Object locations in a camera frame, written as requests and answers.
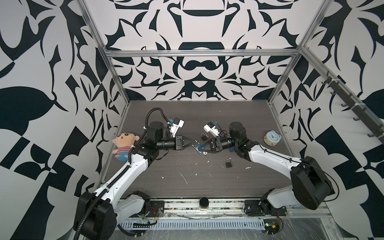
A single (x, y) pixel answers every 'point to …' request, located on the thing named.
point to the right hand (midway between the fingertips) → (201, 152)
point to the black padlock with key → (204, 136)
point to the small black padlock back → (228, 162)
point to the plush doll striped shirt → (124, 141)
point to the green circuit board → (271, 226)
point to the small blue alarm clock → (272, 138)
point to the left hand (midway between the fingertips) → (196, 141)
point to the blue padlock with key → (199, 148)
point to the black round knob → (204, 202)
